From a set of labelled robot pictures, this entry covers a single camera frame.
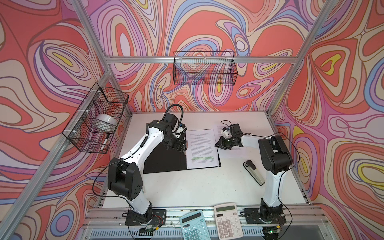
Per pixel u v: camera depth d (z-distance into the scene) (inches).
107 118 29.0
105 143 28.3
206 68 37.7
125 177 17.3
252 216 28.8
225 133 37.7
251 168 33.8
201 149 38.8
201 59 34.4
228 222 27.7
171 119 26.5
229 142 35.1
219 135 38.5
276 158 21.5
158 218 28.4
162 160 37.0
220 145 35.0
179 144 28.9
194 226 27.2
